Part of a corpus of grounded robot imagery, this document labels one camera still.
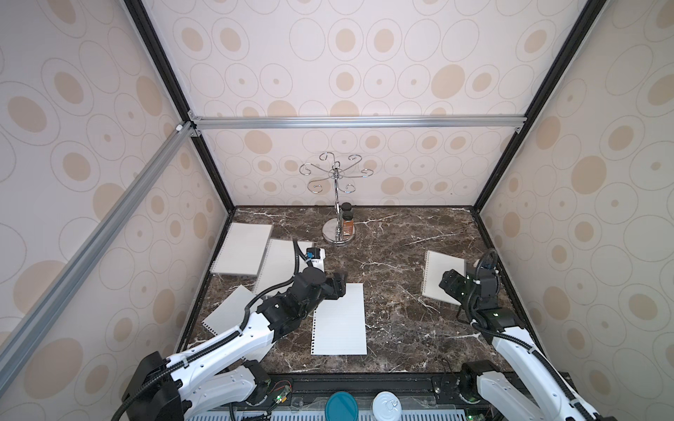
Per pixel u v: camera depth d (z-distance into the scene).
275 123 1.68
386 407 0.67
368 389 0.75
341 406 0.65
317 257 0.66
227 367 0.48
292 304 0.58
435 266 0.99
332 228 1.10
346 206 1.04
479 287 0.60
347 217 1.00
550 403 0.43
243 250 1.08
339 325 0.86
